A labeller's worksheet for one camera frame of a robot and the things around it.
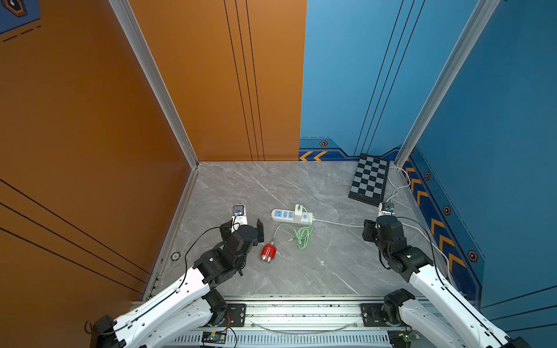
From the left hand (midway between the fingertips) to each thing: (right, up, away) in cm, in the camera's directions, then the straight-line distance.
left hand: (249, 219), depth 77 cm
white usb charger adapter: (+18, +1, +14) cm, 23 cm away
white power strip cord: (+64, +8, +28) cm, 71 cm away
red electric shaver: (+6, -15, +7) cm, 18 cm away
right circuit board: (+52, -38, -7) cm, 65 cm away
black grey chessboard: (+56, +15, +31) cm, 65 cm away
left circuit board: (-11, -38, -6) cm, 40 cm away
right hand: (+45, -2, +4) cm, 46 cm away
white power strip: (+15, -2, +19) cm, 24 cm away
